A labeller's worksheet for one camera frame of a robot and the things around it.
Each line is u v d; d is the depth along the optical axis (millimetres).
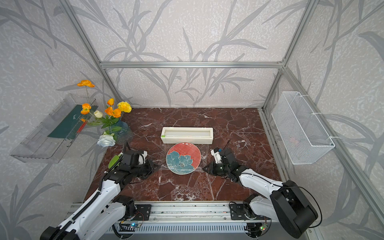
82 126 697
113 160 918
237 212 726
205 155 938
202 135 973
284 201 418
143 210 739
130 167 631
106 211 568
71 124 682
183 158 915
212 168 734
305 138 599
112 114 725
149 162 733
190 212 753
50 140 658
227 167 667
